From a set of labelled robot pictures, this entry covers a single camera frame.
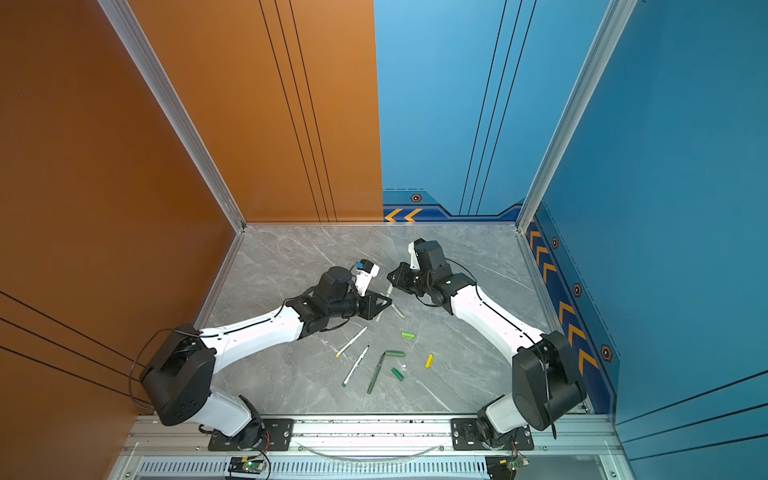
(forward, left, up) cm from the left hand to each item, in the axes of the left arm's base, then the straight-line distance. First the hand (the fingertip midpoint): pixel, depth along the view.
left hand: (392, 297), depth 81 cm
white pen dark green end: (-5, +3, 0) cm, 6 cm away
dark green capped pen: (-10, +2, -16) cm, 19 cm away
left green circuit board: (-36, +35, -17) cm, 53 cm away
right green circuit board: (-35, -30, -15) cm, 49 cm away
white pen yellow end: (-6, +13, -16) cm, 21 cm away
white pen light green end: (+3, -3, -15) cm, 16 cm away
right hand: (+5, +1, +2) cm, 6 cm away
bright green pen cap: (-4, -4, -16) cm, 17 cm away
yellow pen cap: (-12, -11, -15) cm, 22 cm away
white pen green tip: (-13, +11, -16) cm, 23 cm away
